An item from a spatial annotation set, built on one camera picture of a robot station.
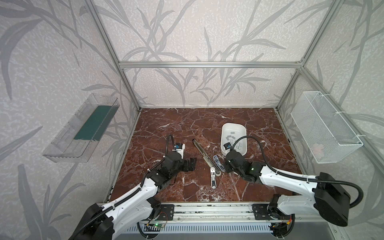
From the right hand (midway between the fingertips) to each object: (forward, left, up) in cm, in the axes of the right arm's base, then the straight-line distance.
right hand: (224, 154), depth 85 cm
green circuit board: (-33, +34, -7) cm, 47 cm away
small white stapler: (-12, +6, -9) cm, 16 cm away
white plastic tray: (+22, -14, -7) cm, 27 cm away
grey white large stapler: (0, +9, -7) cm, 12 cm away
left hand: (-1, +19, +3) cm, 19 cm away
